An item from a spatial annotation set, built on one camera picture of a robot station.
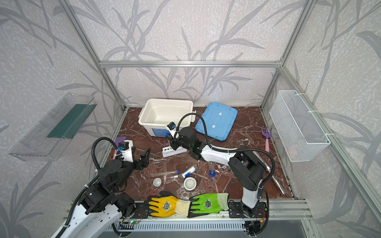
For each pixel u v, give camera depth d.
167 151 0.91
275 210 0.75
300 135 0.62
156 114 1.12
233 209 0.74
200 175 0.84
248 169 0.47
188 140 0.65
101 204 0.48
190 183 0.81
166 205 0.74
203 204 0.75
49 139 0.65
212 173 0.86
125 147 0.57
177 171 0.86
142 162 0.63
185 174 0.84
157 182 0.82
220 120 1.12
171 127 0.71
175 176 0.85
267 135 1.04
